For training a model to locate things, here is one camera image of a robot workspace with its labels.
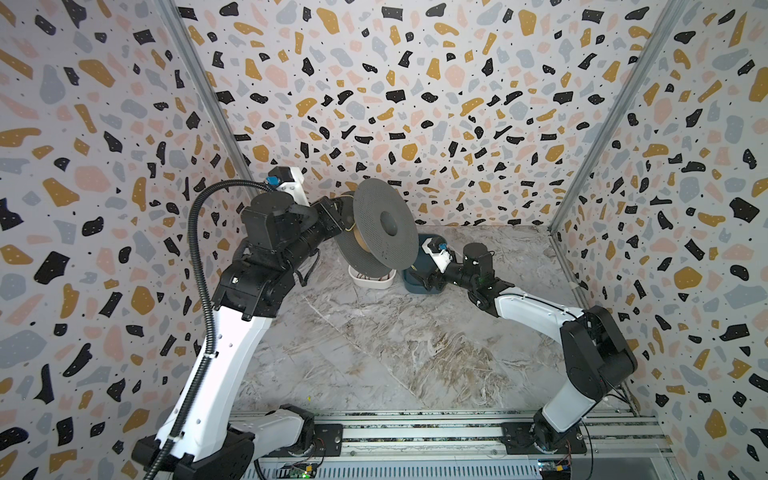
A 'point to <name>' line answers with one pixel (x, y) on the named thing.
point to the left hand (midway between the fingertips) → (344, 192)
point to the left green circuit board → (301, 470)
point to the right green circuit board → (554, 469)
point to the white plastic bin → (366, 282)
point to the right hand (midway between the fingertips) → (416, 254)
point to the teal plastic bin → (425, 264)
